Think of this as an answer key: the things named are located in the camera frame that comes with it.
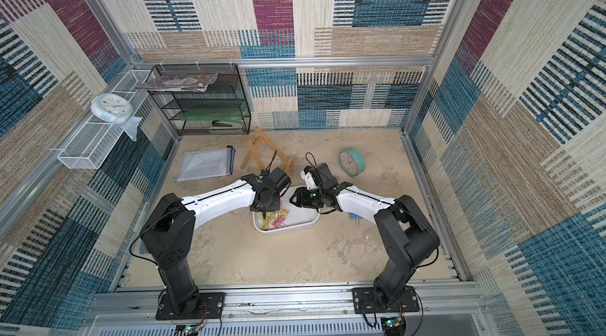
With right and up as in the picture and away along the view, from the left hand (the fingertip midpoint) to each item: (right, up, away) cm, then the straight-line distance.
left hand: (271, 203), depth 91 cm
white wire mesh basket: (-51, +22, -19) cm, 59 cm away
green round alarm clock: (+32, +16, +6) cm, 36 cm away
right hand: (+9, +2, -2) cm, 9 cm away
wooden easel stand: (-12, +22, +25) cm, 35 cm away
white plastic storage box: (+11, -5, 0) cm, 12 cm away
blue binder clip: (+32, -5, -1) cm, 33 cm away
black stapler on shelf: (-24, +33, +20) cm, 45 cm away
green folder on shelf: (-27, +36, +10) cm, 46 cm away
